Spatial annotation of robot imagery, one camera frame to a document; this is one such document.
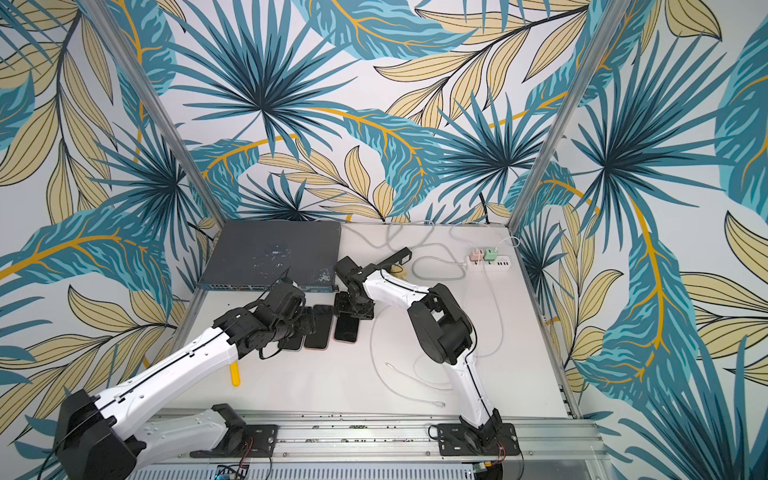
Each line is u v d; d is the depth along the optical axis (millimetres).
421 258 1110
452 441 705
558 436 770
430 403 800
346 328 919
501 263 1063
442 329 546
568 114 856
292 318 624
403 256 1065
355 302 813
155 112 841
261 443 741
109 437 375
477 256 1014
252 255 1046
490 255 1034
